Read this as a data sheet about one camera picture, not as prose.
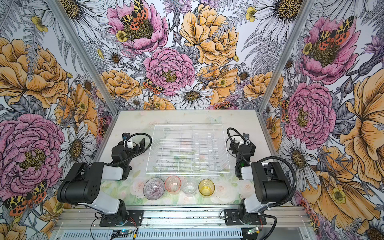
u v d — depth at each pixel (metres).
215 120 1.17
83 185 0.46
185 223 0.74
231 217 0.74
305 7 0.72
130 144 0.81
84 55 0.89
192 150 0.97
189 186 0.85
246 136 0.79
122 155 0.72
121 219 0.68
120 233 0.71
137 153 0.78
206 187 0.83
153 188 0.82
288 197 0.44
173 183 0.85
